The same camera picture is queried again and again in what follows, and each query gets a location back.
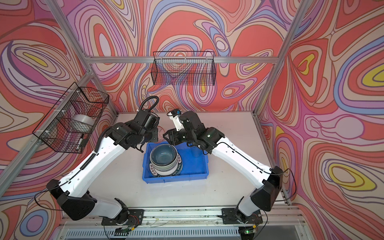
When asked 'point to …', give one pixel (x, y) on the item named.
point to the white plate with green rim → (179, 167)
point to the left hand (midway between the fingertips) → (156, 132)
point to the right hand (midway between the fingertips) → (169, 138)
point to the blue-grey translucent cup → (196, 151)
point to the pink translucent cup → (161, 131)
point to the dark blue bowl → (163, 155)
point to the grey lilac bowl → (166, 173)
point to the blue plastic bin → (193, 168)
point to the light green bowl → (164, 168)
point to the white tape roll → (82, 123)
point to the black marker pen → (81, 139)
